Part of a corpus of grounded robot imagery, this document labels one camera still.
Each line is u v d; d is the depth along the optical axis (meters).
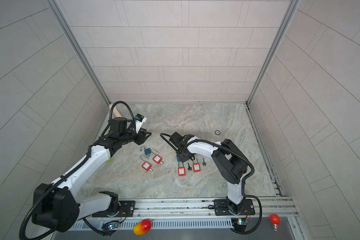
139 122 0.70
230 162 0.47
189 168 0.84
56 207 0.38
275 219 0.67
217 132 0.99
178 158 0.79
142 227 0.64
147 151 0.91
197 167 0.83
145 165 0.84
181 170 0.82
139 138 0.70
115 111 1.08
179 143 0.68
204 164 0.86
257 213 0.71
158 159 0.86
